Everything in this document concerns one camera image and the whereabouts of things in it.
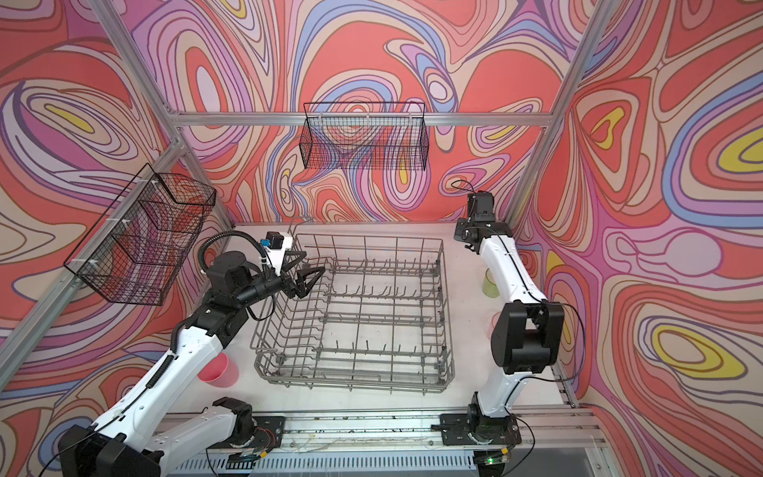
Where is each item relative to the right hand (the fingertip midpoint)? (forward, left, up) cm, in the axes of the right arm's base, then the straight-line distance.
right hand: (471, 234), depth 89 cm
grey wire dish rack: (-20, +30, -16) cm, 40 cm away
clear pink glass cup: (-20, -7, -21) cm, 30 cm away
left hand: (-16, +43, +10) cm, 47 cm away
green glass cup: (-11, -6, -13) cm, 18 cm away
